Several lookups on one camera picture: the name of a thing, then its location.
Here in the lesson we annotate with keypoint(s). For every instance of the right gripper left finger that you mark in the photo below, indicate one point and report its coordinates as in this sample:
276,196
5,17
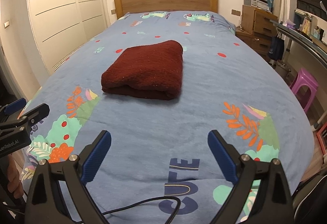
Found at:
46,204

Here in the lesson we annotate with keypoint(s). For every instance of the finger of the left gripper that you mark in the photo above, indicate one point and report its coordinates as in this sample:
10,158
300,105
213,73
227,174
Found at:
34,116
15,106

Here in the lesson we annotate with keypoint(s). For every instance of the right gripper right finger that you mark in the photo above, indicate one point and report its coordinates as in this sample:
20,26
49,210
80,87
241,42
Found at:
273,203

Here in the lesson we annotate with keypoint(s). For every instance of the dark red fuzzy sweater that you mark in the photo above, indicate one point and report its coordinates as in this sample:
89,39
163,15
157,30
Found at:
150,72

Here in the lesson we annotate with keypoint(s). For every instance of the person's left hand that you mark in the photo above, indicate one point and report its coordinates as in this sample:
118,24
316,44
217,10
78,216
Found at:
14,184

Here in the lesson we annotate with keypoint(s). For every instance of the blue patterned bed cover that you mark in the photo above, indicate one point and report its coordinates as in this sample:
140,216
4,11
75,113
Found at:
159,147

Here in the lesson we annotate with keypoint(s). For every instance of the white wardrobe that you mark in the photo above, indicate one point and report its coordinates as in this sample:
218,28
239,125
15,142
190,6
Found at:
61,26

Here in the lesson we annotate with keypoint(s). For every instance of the purple plastic stool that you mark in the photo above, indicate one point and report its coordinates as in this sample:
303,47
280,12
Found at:
305,87

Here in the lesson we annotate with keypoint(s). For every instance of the grey desk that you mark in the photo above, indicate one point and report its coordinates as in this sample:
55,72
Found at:
315,58

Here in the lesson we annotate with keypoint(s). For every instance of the wooden drawer cabinet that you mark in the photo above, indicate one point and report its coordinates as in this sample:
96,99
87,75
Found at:
256,29

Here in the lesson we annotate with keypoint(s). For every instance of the wooden headboard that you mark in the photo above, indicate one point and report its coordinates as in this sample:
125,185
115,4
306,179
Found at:
123,7

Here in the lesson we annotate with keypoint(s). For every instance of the grey printer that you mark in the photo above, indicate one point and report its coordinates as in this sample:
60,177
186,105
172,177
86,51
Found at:
262,4

